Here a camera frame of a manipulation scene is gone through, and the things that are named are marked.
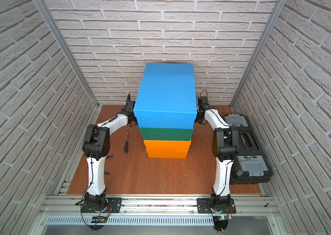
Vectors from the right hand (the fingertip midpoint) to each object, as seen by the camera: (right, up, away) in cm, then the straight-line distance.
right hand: (192, 117), depth 100 cm
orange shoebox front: (-17, -16, -22) cm, 32 cm away
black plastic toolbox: (+25, -24, -31) cm, 47 cm away
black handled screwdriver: (-45, -19, -3) cm, 49 cm away
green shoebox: (-17, -9, -31) cm, 36 cm away
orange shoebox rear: (-9, -23, -15) cm, 29 cm away
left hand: (-28, +2, +2) cm, 29 cm away
